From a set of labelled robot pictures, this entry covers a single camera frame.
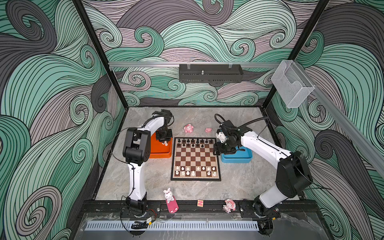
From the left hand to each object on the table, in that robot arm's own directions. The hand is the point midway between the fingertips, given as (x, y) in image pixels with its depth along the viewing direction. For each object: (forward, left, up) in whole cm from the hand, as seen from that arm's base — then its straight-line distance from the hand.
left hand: (167, 139), depth 97 cm
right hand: (-11, -32, +6) cm, 34 cm away
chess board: (-12, -18, -1) cm, 22 cm away
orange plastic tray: (-10, +3, +3) cm, 10 cm away
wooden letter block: (-36, -21, -1) cm, 42 cm away
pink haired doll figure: (-37, -36, +1) cm, 51 cm away
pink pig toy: (+10, -28, -1) cm, 30 cm away
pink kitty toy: (+10, -14, 0) cm, 17 cm away
